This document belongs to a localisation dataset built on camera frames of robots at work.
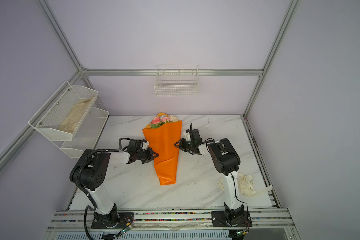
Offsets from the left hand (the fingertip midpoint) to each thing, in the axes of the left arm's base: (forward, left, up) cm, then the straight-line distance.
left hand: (158, 155), depth 96 cm
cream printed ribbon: (-20, -53, +1) cm, 56 cm away
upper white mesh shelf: (+5, +47, +30) cm, 56 cm away
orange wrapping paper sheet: (+11, -2, +2) cm, 11 cm away
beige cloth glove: (+3, +42, +28) cm, 51 cm away
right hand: (+8, -11, +1) cm, 13 cm away
